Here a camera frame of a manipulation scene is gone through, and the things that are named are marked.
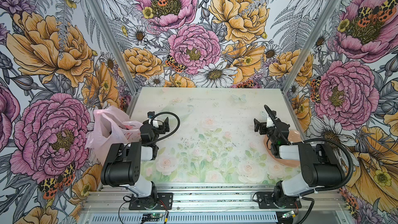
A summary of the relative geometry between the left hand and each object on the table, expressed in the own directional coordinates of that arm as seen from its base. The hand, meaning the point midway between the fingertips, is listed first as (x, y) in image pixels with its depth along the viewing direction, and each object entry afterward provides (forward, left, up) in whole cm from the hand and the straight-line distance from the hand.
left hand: (160, 121), depth 94 cm
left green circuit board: (-45, -3, -9) cm, 46 cm away
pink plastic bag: (-17, +13, +22) cm, 31 cm away
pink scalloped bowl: (-8, -80, -6) cm, 81 cm away
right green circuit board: (-46, -64, -8) cm, 79 cm away
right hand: (-1, -60, 0) cm, 60 cm away
